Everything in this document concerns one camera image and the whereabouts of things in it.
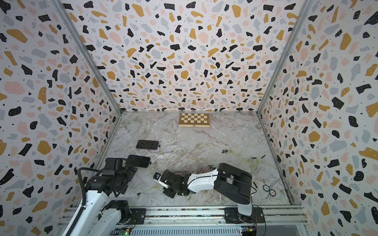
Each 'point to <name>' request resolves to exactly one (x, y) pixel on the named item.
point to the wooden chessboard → (194, 120)
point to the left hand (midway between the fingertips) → (136, 173)
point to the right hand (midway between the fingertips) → (165, 188)
